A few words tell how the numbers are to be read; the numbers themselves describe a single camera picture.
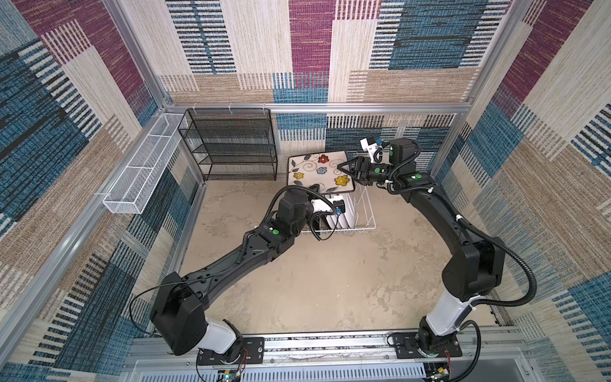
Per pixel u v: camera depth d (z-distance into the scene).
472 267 0.46
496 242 0.47
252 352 0.74
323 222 0.92
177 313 0.41
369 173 0.71
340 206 0.65
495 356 0.73
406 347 0.73
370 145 0.74
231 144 1.09
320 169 0.81
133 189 0.93
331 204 0.58
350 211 0.92
